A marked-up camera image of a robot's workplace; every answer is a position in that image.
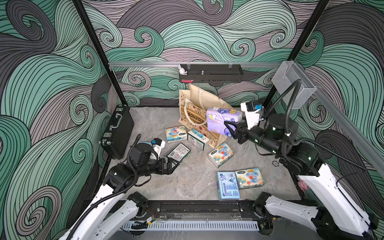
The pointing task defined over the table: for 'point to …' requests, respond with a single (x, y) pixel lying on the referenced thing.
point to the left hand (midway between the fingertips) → (172, 161)
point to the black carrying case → (116, 136)
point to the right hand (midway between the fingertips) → (227, 120)
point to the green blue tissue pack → (197, 139)
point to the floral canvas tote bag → (193, 104)
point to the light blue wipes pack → (227, 185)
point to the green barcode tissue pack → (180, 153)
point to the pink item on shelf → (187, 81)
